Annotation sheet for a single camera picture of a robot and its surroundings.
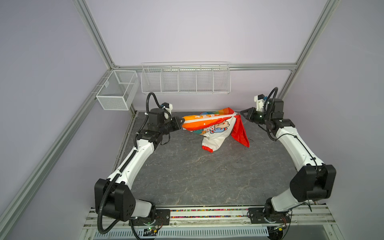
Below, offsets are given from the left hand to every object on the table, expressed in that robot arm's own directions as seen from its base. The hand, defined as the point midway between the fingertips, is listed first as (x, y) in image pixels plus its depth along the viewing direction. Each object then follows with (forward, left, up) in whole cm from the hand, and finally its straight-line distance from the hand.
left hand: (185, 121), depth 78 cm
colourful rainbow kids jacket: (+2, -18, -9) cm, 20 cm away
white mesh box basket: (+36, +46, -4) cm, 58 cm away
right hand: (+4, -31, 0) cm, 31 cm away
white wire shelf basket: (+37, +1, +2) cm, 37 cm away
